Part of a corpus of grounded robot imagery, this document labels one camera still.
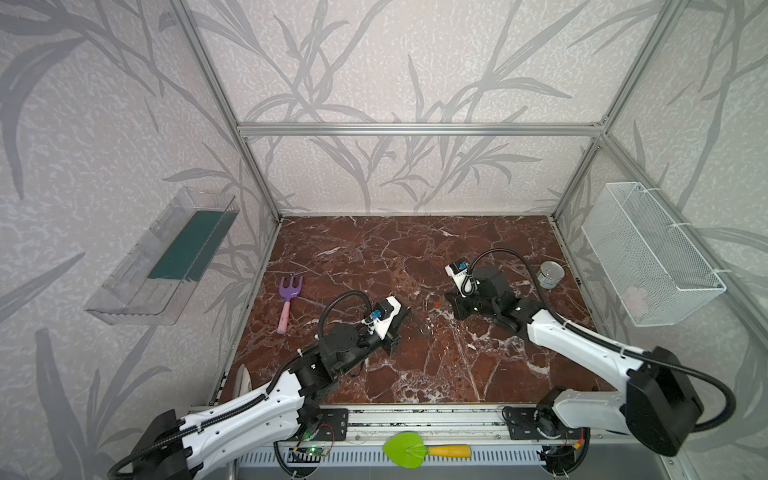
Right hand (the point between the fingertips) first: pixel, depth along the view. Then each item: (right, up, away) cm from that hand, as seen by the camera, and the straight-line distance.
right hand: (446, 286), depth 84 cm
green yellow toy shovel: (-11, -36, -15) cm, 41 cm away
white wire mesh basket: (+42, +6, -22) cm, 48 cm away
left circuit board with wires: (-32, -37, -15) cm, 51 cm away
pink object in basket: (+46, -2, -11) cm, 47 cm away
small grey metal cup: (+36, +2, +12) cm, 38 cm away
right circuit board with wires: (+26, -40, -12) cm, 49 cm away
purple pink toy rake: (-50, -4, +13) cm, 52 cm away
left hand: (-10, -2, -15) cm, 18 cm away
